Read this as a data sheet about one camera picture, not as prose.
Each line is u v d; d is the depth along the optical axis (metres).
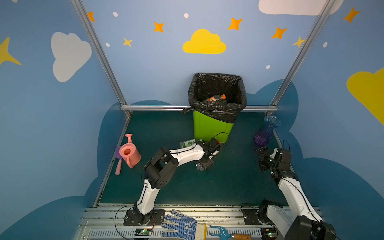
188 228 0.71
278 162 0.65
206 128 0.92
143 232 0.70
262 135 1.02
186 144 0.98
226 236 0.70
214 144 0.75
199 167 0.88
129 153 0.85
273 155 0.75
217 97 0.94
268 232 0.71
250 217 0.75
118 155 0.86
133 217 0.74
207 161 0.83
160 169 0.51
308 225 0.40
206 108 0.74
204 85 0.97
